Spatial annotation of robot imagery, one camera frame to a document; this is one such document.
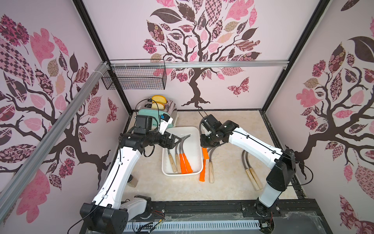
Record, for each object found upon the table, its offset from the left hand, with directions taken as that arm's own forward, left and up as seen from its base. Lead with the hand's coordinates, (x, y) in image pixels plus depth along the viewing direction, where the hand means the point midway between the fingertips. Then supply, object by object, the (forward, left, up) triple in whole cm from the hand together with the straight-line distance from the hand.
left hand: (173, 140), depth 72 cm
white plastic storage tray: (+10, -10, -26) cm, 30 cm away
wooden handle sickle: (-5, -21, -25) cm, 33 cm away
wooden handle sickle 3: (0, +3, -24) cm, 24 cm away
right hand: (+3, -14, -8) cm, 17 cm away
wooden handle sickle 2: (0, 0, -24) cm, 24 cm away
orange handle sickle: (-9, -16, -24) cm, 30 cm away
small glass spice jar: (-14, +23, -19) cm, 33 cm away
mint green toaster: (+34, +5, -12) cm, 37 cm away
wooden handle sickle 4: (-16, -46, -24) cm, 54 cm away
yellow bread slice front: (+32, +13, -6) cm, 35 cm away
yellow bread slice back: (+38, +13, -5) cm, 41 cm away
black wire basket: (+69, +39, -8) cm, 79 cm away
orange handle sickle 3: (-4, -7, -24) cm, 25 cm away
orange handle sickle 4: (-4, -4, -24) cm, 24 cm away
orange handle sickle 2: (-4, -17, -8) cm, 19 cm away
